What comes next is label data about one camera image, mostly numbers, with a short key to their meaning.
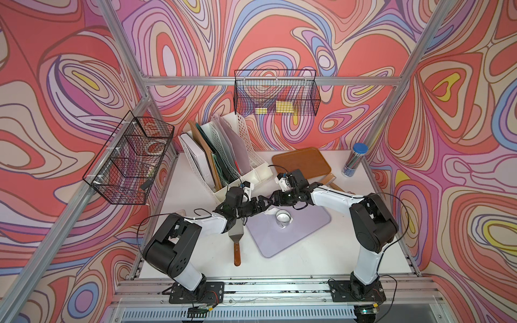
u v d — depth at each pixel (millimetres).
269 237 866
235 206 711
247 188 835
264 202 803
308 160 1160
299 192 729
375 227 491
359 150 957
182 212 933
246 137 1064
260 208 783
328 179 1064
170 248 453
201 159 844
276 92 962
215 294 720
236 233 885
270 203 844
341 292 729
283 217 925
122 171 729
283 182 860
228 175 907
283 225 905
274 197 843
